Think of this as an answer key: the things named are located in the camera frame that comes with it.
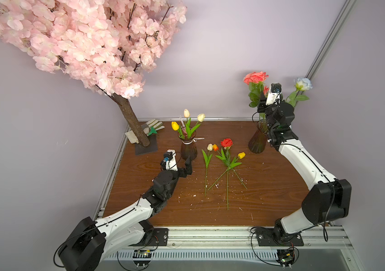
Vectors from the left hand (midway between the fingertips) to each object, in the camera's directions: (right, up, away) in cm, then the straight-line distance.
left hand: (184, 156), depth 78 cm
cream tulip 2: (+8, +18, +5) cm, 20 cm away
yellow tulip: (-5, +14, 0) cm, 15 cm away
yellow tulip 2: (+27, -7, +19) cm, 34 cm away
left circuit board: (-18, -44, -6) cm, 48 cm away
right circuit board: (+44, -42, -8) cm, 61 cm away
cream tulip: (+1, +20, +6) cm, 21 cm away
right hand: (+38, +31, -6) cm, 50 cm away
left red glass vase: (+1, +3, +15) cm, 15 cm away
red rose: (+25, -6, +17) cm, 31 cm away
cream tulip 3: (+12, -5, +20) cm, 24 cm away
